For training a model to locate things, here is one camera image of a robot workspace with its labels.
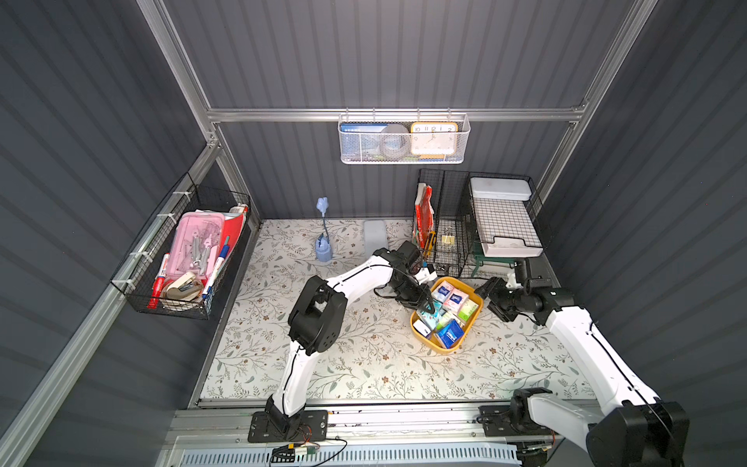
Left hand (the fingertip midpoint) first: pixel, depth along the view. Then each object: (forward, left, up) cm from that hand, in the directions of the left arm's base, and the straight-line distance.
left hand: (433, 316), depth 85 cm
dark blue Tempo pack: (-3, +4, -1) cm, 5 cm away
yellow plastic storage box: (-7, +1, -1) cm, 7 cm away
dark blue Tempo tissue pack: (-5, -4, 0) cm, 7 cm away
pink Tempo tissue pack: (+10, -5, -2) cm, 11 cm away
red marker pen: (-3, +66, +23) cm, 70 cm away
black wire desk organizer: (+29, -17, +8) cm, 35 cm away
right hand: (+3, -14, +8) cm, 17 cm away
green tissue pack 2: (0, -4, -2) cm, 4 cm away
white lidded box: (+40, -26, +15) cm, 50 cm away
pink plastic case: (+9, +62, +23) cm, 67 cm away
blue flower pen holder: (+27, +36, 0) cm, 45 cm away
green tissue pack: (+3, -11, -2) cm, 12 cm away
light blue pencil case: (+37, +17, -5) cm, 41 cm away
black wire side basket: (-5, +59, +21) cm, 63 cm away
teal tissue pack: (-1, +1, 0) cm, 1 cm away
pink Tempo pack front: (+5, -7, +1) cm, 9 cm away
